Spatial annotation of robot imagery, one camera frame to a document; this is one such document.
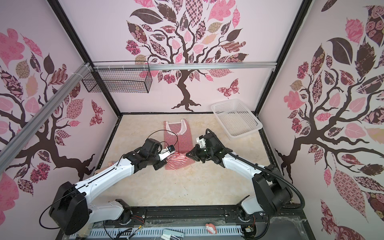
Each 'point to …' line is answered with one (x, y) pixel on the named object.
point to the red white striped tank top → (178, 134)
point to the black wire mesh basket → (119, 77)
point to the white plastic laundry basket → (236, 120)
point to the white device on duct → (172, 234)
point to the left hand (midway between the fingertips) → (163, 159)
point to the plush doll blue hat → (109, 163)
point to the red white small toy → (211, 228)
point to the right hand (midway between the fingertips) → (185, 153)
